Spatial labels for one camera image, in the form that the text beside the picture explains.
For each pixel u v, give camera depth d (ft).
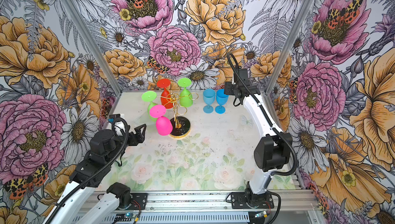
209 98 3.18
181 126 3.26
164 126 2.59
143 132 2.22
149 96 2.56
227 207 2.40
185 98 2.81
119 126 1.76
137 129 2.05
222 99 3.24
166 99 2.58
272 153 1.53
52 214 1.35
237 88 2.05
